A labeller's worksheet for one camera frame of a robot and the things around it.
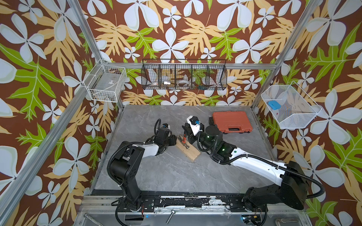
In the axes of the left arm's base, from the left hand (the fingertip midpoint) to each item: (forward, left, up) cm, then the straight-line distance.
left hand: (174, 137), depth 98 cm
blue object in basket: (+10, -63, +22) cm, 68 cm away
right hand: (-8, -6, +26) cm, 28 cm away
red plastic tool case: (+13, -44, +1) cm, 46 cm away
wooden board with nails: (-13, -12, +1) cm, 17 cm away
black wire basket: (+34, -6, +28) cm, 45 cm away
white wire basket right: (+13, -71, +29) cm, 77 cm away
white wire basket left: (+20, +43, +31) cm, 57 cm away
